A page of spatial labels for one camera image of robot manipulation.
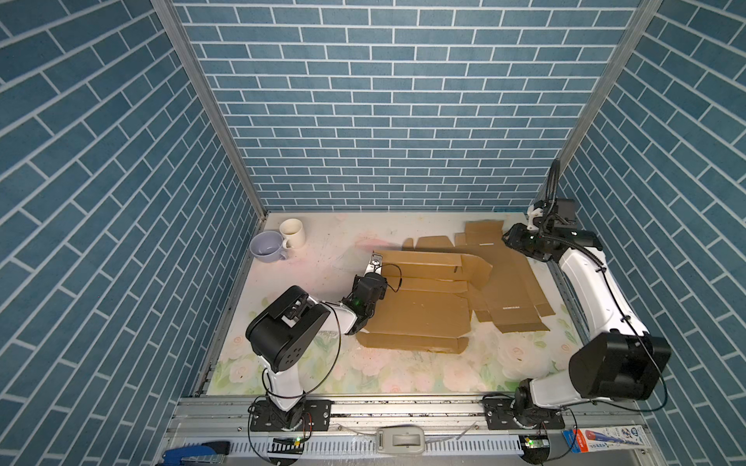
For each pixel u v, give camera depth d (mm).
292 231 1038
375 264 801
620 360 412
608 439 695
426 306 935
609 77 824
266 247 1068
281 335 488
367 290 724
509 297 981
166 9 691
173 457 666
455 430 722
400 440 687
